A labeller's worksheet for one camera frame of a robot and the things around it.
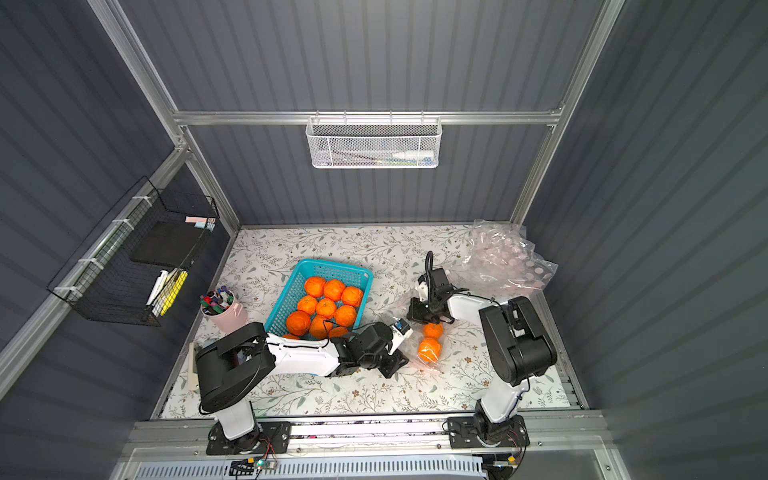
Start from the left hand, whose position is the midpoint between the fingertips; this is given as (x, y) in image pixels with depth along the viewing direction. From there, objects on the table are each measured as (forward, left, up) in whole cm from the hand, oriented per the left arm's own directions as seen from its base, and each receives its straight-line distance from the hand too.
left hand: (406, 359), depth 84 cm
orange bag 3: (+10, +32, +3) cm, 34 cm away
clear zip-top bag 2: (+35, -35, +2) cm, 49 cm away
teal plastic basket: (+21, +35, +4) cm, 41 cm away
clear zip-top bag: (+6, -14, -2) cm, 15 cm away
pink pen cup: (+12, +53, +9) cm, 55 cm away
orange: (+23, +29, +3) cm, 37 cm away
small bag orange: (+8, +25, +3) cm, 27 cm away
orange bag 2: (+15, +25, +3) cm, 29 cm away
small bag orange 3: (+8, -8, +2) cm, 11 cm away
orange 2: (+21, +23, +5) cm, 31 cm away
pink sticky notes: (+32, +60, +25) cm, 72 cm away
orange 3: (+12, +18, +4) cm, 22 cm away
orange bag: (+17, +31, +2) cm, 35 cm away
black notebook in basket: (+22, +63, +26) cm, 71 cm away
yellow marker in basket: (+11, +55, +25) cm, 62 cm away
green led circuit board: (-24, +35, -2) cm, 42 cm away
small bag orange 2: (+2, -6, +3) cm, 7 cm away
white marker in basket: (+10, +60, +25) cm, 66 cm away
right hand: (+15, -2, -1) cm, 15 cm away
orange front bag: (+19, +17, +3) cm, 25 cm away
